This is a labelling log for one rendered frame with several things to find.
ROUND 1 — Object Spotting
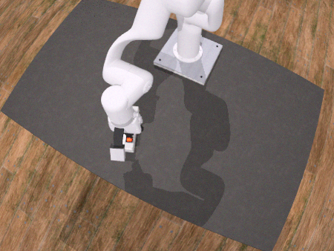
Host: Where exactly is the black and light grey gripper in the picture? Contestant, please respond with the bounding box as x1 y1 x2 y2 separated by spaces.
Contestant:
108 114 144 139

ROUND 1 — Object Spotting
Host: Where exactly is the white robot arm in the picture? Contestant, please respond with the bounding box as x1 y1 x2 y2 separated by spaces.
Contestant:
101 0 224 161

